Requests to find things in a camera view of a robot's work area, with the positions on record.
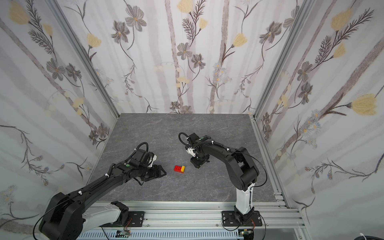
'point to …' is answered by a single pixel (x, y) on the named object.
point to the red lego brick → (178, 169)
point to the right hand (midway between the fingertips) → (201, 159)
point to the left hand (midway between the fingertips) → (163, 173)
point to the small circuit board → (122, 233)
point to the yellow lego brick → (183, 168)
